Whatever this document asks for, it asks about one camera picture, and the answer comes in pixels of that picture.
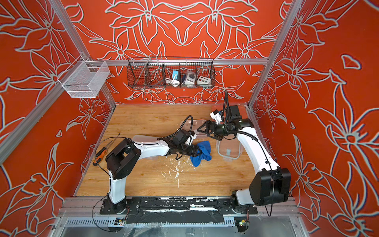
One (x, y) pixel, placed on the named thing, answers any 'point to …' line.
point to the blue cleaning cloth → (205, 147)
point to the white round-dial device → (191, 78)
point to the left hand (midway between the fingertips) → (199, 151)
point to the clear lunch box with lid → (196, 124)
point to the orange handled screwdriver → (103, 152)
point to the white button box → (203, 80)
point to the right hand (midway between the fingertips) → (200, 131)
